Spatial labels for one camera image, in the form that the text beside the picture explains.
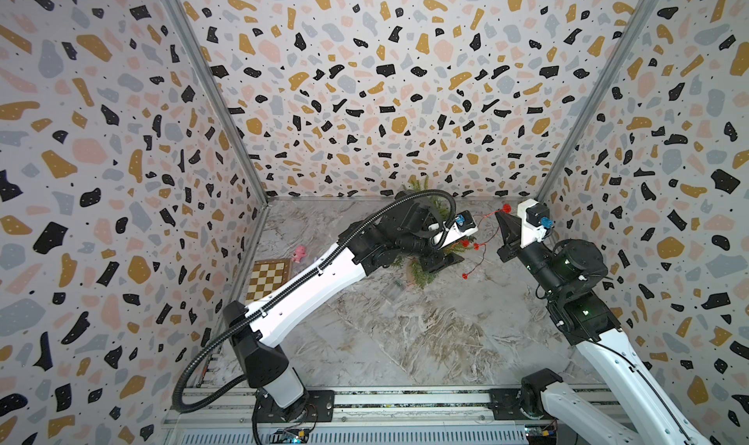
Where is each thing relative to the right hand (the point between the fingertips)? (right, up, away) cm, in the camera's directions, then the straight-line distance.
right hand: (502, 213), depth 63 cm
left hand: (-9, -7, +2) cm, 11 cm away
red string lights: (-3, -8, +9) cm, 12 cm away
